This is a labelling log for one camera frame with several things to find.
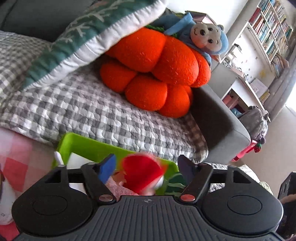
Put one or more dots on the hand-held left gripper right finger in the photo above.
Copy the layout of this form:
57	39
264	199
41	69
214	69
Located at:
185	168

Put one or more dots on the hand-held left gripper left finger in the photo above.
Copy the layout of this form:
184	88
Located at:
107	168

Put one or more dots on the watermelon plush ball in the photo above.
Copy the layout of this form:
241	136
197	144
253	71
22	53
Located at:
174	183

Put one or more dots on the pink fluffy cloth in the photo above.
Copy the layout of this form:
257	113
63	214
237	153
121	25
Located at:
118	189

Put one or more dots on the red plush toy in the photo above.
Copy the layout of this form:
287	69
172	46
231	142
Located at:
141	169

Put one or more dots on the green plastic bin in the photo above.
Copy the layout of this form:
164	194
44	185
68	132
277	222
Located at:
76	143

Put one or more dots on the grey quilted blanket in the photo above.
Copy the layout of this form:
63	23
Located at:
263	185

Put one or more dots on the grey checkered quilt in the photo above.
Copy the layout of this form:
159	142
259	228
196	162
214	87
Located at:
92	111

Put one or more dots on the grey sofa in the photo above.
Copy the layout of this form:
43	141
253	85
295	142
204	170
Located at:
219	115

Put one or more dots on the grey backpack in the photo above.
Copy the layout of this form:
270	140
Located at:
254	122

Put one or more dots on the small orange pumpkin cushion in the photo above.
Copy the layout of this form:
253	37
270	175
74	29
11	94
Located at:
145	92

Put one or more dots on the pink checkered tablecloth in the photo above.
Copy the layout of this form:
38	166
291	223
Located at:
18	162

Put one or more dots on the white shelf unit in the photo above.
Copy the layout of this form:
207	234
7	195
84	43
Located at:
240	85

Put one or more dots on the large orange pumpkin cushion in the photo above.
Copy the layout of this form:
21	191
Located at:
150	53

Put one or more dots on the blue monkey plush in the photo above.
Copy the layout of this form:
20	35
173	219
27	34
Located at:
203	34

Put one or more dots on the green and white pillow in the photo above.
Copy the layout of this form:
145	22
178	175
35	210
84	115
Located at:
81	34

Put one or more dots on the white bookshelf with books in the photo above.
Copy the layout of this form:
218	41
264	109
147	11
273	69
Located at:
270	34

